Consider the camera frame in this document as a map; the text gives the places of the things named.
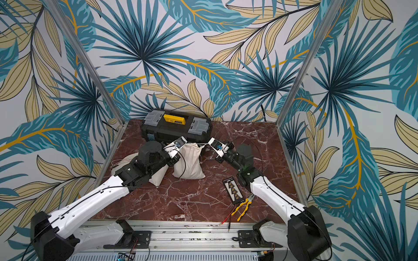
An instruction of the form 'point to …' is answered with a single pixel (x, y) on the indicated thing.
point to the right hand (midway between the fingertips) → (202, 145)
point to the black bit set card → (233, 190)
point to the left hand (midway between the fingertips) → (176, 145)
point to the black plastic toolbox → (166, 125)
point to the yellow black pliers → (249, 200)
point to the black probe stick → (229, 223)
